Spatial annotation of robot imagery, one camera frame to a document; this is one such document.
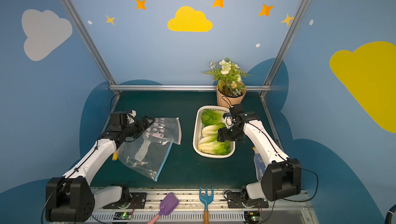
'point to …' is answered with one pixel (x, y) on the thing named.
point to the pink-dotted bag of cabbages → (167, 128)
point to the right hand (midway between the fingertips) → (227, 137)
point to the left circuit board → (122, 216)
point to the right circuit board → (252, 217)
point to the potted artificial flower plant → (230, 89)
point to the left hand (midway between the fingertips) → (153, 122)
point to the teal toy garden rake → (206, 200)
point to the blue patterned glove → (259, 163)
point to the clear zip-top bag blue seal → (145, 155)
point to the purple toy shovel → (167, 204)
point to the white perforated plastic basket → (197, 132)
